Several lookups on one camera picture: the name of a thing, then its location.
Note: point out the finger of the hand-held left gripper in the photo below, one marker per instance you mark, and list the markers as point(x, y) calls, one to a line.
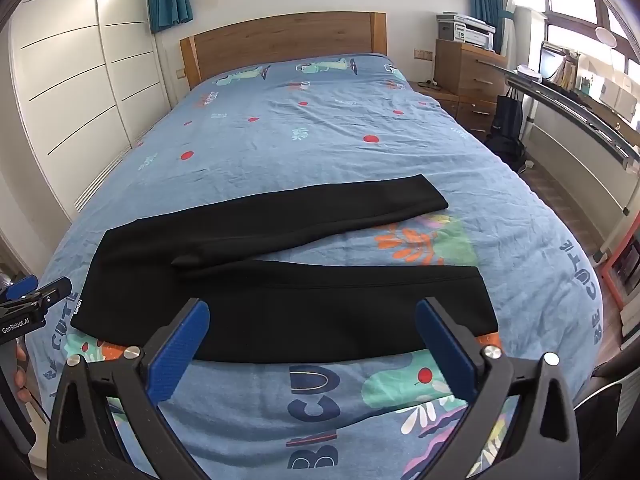
point(47, 297)
point(20, 287)

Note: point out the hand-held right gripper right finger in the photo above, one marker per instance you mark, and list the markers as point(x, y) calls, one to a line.
point(445, 350)

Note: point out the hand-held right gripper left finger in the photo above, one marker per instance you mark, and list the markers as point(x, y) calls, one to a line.
point(180, 350)

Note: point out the black pants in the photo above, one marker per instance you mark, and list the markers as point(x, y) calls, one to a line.
point(300, 300)

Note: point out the person's left hand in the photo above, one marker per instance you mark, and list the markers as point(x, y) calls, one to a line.
point(21, 375)

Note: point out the black backpack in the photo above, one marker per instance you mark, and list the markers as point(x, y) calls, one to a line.
point(506, 147)

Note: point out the white wardrobe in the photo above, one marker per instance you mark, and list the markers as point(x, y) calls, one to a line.
point(75, 60)

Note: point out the black tote bag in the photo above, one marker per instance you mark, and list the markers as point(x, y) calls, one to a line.
point(507, 112)

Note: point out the blue printed bedsheet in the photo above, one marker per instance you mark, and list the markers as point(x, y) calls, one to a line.
point(325, 135)

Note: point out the wooden nightstand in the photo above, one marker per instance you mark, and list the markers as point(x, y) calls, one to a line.
point(442, 100)

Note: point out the wooden dresser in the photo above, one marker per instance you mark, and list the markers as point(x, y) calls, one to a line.
point(470, 75)

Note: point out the grey desk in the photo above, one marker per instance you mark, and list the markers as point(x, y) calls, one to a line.
point(575, 105)

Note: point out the computer monitor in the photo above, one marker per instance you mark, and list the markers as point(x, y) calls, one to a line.
point(552, 62)

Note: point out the white printer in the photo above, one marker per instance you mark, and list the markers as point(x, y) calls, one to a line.
point(465, 30)

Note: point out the wooden headboard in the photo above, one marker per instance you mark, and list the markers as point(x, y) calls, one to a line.
point(280, 35)

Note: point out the round white lamp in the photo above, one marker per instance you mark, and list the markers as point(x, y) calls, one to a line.
point(606, 37)

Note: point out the window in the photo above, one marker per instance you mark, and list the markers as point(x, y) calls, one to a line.
point(575, 5)

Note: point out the orange metal frame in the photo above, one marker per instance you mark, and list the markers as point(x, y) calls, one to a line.
point(612, 265)

